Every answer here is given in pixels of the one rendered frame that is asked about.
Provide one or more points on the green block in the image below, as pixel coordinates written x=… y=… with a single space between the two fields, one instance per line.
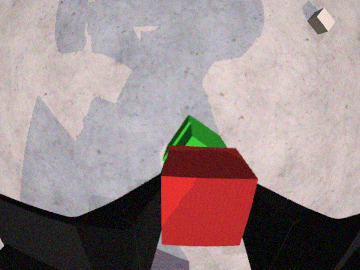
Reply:
x=194 y=137
x=184 y=127

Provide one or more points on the red block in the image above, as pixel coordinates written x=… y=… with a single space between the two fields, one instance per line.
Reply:
x=206 y=196

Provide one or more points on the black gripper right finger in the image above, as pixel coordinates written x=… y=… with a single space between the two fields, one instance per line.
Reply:
x=282 y=235

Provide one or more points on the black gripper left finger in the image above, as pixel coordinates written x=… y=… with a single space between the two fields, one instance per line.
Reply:
x=121 y=235

